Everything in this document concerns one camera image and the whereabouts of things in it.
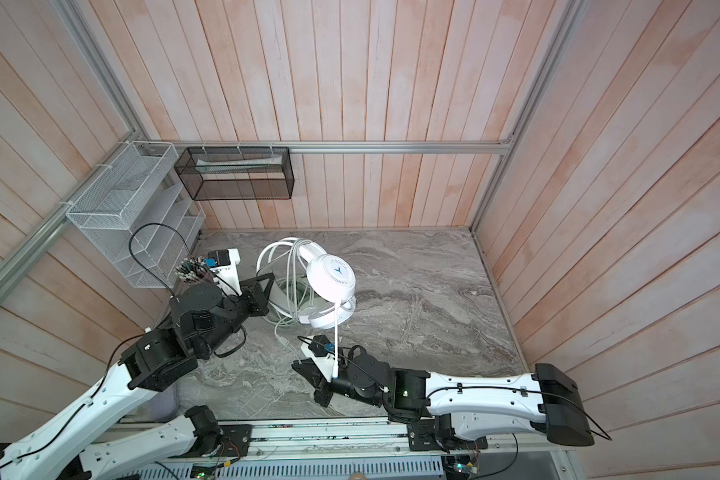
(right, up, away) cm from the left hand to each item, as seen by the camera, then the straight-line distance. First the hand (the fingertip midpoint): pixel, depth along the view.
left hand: (277, 283), depth 63 cm
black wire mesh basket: (-26, +36, +43) cm, 62 cm away
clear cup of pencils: (-32, +2, +25) cm, 41 cm away
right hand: (+5, -18, -1) cm, 18 cm away
